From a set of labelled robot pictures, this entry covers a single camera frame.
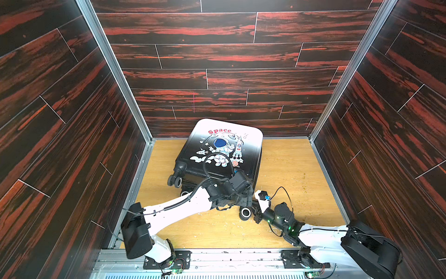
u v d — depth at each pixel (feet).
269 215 2.36
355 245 1.42
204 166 2.18
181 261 2.40
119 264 2.40
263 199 2.26
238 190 1.83
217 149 2.79
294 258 2.45
